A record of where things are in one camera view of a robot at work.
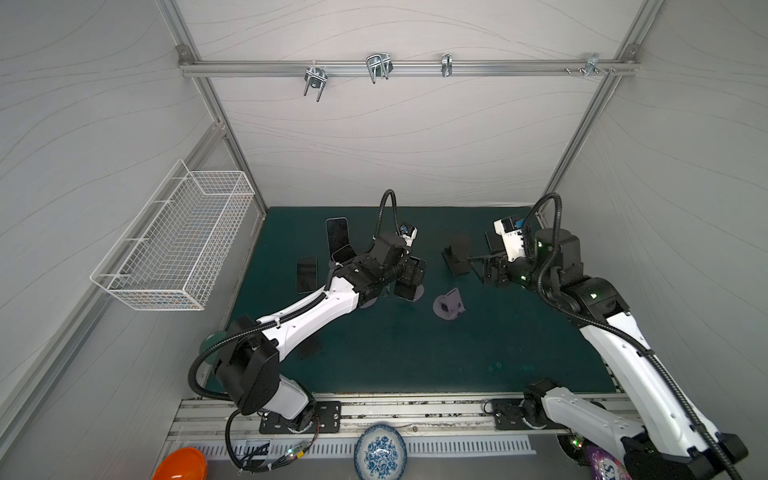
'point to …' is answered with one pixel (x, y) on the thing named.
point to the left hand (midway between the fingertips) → (416, 253)
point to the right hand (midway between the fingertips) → (488, 247)
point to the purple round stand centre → (418, 292)
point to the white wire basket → (170, 256)
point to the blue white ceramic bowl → (380, 453)
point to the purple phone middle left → (344, 254)
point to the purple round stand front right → (449, 306)
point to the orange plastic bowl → (184, 463)
